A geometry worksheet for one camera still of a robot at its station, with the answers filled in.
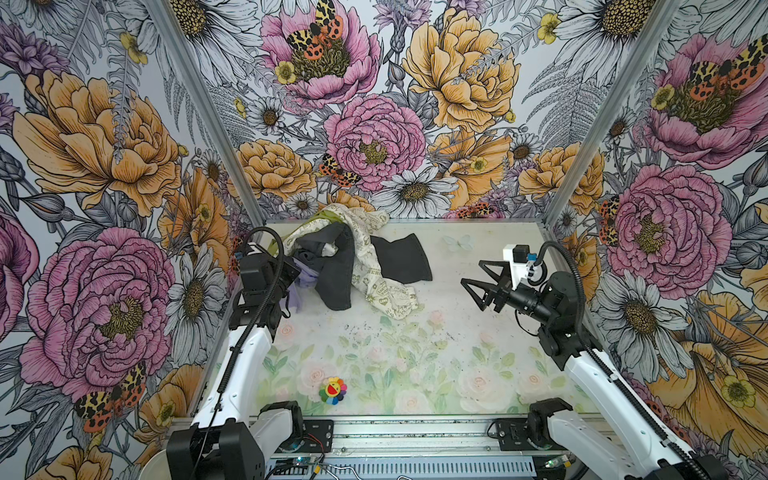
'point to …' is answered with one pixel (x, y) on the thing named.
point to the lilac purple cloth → (306, 279)
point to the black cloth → (403, 259)
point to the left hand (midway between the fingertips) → (296, 264)
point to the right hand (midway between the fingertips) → (471, 281)
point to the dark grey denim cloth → (335, 273)
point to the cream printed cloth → (389, 296)
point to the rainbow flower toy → (334, 391)
